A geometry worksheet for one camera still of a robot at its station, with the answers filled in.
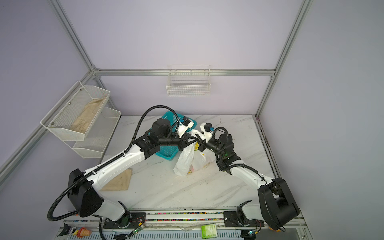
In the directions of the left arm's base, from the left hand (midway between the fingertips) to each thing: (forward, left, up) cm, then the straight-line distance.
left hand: (196, 140), depth 71 cm
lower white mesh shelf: (+11, +62, -17) cm, 65 cm away
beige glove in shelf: (+9, +60, +1) cm, 61 cm away
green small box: (-34, -6, -26) cm, 43 cm away
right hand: (+5, +2, -1) cm, 5 cm away
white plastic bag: (-5, +2, -9) cm, 11 cm away
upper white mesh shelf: (+14, +66, +2) cm, 67 cm away
